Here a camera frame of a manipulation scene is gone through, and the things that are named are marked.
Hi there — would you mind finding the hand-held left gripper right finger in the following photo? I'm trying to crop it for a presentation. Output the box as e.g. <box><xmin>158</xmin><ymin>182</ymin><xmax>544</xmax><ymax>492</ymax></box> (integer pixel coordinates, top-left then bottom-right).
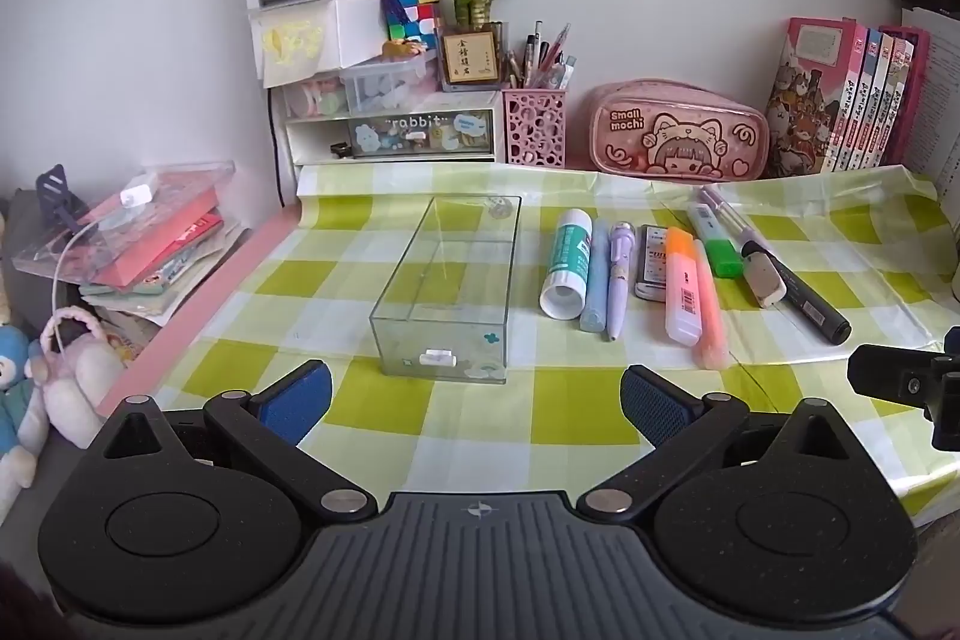
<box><xmin>577</xmin><ymin>365</ymin><xmax>863</xmax><ymax>525</ymax></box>

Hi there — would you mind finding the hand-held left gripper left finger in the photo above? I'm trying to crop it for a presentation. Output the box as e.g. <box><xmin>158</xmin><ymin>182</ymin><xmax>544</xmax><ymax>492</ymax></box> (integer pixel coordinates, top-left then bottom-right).
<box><xmin>90</xmin><ymin>361</ymin><xmax>378</xmax><ymax>525</ymax></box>

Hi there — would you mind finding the peach highlighter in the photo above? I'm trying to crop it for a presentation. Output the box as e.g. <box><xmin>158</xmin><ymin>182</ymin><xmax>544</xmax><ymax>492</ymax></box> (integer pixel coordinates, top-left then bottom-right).
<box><xmin>691</xmin><ymin>239</ymin><xmax>728</xmax><ymax>372</ymax></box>

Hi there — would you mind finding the black marker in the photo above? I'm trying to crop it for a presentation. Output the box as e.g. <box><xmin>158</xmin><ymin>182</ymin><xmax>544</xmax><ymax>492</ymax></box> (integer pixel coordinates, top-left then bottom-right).
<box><xmin>739</xmin><ymin>239</ymin><xmax>852</xmax><ymax>343</ymax></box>

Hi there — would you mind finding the orange capped highlighter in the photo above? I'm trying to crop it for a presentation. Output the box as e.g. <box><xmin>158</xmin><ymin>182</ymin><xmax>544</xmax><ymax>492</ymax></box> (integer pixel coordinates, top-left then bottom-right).
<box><xmin>665</xmin><ymin>227</ymin><xmax>704</xmax><ymax>346</ymax></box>

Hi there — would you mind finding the clear plastic box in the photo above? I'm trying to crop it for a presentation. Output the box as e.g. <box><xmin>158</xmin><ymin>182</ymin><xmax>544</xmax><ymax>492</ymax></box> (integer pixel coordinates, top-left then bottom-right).
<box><xmin>369</xmin><ymin>195</ymin><xmax>522</xmax><ymax>384</ymax></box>

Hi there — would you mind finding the light blue highlighter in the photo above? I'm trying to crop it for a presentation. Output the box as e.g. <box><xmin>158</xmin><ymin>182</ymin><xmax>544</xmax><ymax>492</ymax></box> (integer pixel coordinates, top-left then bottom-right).
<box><xmin>579</xmin><ymin>218</ymin><xmax>612</xmax><ymax>333</ymax></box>

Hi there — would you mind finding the purple cartoon pen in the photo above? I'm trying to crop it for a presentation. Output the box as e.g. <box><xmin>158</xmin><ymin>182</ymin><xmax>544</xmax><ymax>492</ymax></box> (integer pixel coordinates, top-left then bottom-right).
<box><xmin>606</xmin><ymin>221</ymin><xmax>638</xmax><ymax>342</ymax></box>

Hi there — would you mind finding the green capped highlighter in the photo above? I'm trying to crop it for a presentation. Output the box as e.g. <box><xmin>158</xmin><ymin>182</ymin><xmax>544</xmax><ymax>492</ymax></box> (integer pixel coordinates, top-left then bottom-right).
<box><xmin>686</xmin><ymin>203</ymin><xmax>745</xmax><ymax>279</ymax></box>

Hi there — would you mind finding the green white glue stick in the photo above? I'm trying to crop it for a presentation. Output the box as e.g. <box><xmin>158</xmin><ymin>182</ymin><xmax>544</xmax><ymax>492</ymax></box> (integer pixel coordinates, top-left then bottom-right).
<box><xmin>538</xmin><ymin>209</ymin><xmax>593</xmax><ymax>320</ymax></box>

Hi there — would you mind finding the purple gel pen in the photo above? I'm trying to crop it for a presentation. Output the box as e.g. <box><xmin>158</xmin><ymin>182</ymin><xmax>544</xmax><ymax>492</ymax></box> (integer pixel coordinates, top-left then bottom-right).
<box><xmin>700</xmin><ymin>184</ymin><xmax>755</xmax><ymax>257</ymax></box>

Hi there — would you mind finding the white eraser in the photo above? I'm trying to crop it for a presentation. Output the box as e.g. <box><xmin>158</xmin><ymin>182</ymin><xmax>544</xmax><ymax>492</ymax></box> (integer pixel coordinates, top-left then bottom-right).
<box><xmin>741</xmin><ymin>250</ymin><xmax>788</xmax><ymax>309</ymax></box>

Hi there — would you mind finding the pile of booklets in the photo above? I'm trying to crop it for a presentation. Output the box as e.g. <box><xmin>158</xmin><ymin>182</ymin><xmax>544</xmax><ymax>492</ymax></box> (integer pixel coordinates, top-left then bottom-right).
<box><xmin>79</xmin><ymin>212</ymin><xmax>252</xmax><ymax>371</ymax></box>

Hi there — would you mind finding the green checked tablecloth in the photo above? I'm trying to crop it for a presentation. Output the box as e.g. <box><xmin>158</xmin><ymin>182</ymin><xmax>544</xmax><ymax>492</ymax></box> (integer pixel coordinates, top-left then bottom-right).
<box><xmin>97</xmin><ymin>160</ymin><xmax>960</xmax><ymax>528</ymax></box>

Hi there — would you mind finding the red book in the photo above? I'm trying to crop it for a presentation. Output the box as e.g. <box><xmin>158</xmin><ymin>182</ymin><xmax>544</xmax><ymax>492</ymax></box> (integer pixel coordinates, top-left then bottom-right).
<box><xmin>90</xmin><ymin>190</ymin><xmax>226</xmax><ymax>290</ymax></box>

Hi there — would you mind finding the white plush toy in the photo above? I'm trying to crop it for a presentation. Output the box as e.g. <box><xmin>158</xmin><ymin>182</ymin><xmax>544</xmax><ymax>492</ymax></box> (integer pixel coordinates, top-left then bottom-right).
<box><xmin>30</xmin><ymin>306</ymin><xmax>125</xmax><ymax>450</ymax></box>

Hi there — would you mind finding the white printed book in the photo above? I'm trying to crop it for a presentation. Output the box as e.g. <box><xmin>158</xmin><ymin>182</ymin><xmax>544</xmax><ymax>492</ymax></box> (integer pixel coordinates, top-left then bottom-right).
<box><xmin>896</xmin><ymin>0</ymin><xmax>960</xmax><ymax>214</ymax></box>

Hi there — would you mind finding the clear plastic case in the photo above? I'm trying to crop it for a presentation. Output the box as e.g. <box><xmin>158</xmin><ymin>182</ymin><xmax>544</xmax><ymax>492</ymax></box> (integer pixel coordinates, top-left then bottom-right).
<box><xmin>15</xmin><ymin>160</ymin><xmax>237</xmax><ymax>281</ymax></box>

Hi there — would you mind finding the white drawer organiser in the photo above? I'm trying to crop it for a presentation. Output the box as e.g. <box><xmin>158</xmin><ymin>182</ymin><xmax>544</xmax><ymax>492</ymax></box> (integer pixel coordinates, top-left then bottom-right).
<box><xmin>283</xmin><ymin>89</ymin><xmax>505</xmax><ymax>167</ymax></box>

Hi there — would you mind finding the pink boxed book set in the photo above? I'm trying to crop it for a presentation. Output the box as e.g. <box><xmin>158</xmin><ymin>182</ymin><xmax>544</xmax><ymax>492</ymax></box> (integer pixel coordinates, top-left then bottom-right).
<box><xmin>763</xmin><ymin>16</ymin><xmax>931</xmax><ymax>180</ymax></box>

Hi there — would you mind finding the pink cartoon pencil case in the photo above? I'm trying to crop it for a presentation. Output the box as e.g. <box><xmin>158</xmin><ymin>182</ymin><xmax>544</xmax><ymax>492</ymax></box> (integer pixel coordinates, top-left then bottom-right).
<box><xmin>587</xmin><ymin>79</ymin><xmax>770</xmax><ymax>181</ymax></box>

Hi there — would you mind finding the blue plush toy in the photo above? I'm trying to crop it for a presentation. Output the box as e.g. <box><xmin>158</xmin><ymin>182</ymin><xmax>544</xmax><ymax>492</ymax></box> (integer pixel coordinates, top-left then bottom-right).
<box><xmin>0</xmin><ymin>325</ymin><xmax>50</xmax><ymax>498</ymax></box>

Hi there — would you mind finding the pink perforated pen holder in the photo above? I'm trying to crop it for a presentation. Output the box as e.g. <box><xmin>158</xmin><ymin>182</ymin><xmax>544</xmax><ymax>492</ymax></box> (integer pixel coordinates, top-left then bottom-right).
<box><xmin>501</xmin><ymin>87</ymin><xmax>569</xmax><ymax>169</ymax></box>

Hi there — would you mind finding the clear box of tape rolls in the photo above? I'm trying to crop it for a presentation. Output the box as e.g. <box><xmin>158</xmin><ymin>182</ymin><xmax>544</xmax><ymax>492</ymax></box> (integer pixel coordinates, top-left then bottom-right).
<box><xmin>281</xmin><ymin>74</ymin><xmax>353</xmax><ymax>116</ymax></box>

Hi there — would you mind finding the dark blue phone stand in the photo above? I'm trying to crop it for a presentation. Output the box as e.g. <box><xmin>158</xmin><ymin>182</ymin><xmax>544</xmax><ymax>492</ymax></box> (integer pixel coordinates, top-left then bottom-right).
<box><xmin>35</xmin><ymin>164</ymin><xmax>87</xmax><ymax>229</ymax></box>

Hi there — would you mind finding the clear lidded storage box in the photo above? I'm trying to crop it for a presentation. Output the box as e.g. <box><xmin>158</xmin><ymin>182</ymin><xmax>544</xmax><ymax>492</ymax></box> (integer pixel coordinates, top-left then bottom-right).
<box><xmin>339</xmin><ymin>47</ymin><xmax>440</xmax><ymax>115</ymax></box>

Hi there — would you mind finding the bunch of pens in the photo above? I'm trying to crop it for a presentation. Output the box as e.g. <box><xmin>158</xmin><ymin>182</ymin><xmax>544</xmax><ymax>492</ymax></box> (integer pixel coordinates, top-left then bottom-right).
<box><xmin>504</xmin><ymin>20</ymin><xmax>578</xmax><ymax>90</ymax></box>

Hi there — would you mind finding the bamboo plant in glass vase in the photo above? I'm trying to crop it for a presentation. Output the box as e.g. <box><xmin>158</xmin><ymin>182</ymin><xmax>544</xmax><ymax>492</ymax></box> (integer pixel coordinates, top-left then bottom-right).
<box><xmin>420</xmin><ymin>0</ymin><xmax>535</xmax><ymax>94</ymax></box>

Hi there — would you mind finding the white cable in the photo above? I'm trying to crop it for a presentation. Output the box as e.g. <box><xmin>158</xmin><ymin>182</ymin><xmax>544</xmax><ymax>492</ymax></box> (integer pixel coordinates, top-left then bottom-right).
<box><xmin>49</xmin><ymin>201</ymin><xmax>140</xmax><ymax>341</ymax></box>

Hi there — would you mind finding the black cable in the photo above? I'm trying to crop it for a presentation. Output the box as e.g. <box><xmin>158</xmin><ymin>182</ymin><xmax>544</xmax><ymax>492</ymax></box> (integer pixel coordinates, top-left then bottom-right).
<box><xmin>264</xmin><ymin>0</ymin><xmax>295</xmax><ymax>208</ymax></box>

